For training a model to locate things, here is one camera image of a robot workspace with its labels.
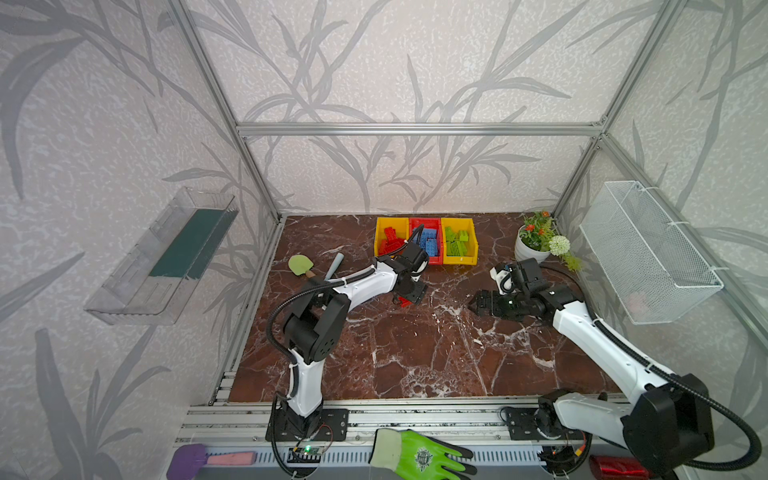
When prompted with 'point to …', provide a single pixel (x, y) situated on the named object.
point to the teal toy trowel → (338, 259)
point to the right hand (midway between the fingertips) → (480, 305)
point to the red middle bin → (432, 224)
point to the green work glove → (416, 456)
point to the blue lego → (429, 241)
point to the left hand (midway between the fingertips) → (414, 290)
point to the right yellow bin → (456, 225)
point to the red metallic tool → (607, 467)
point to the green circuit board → (305, 454)
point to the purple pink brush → (189, 460)
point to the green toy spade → (300, 265)
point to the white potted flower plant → (537, 239)
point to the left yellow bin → (400, 224)
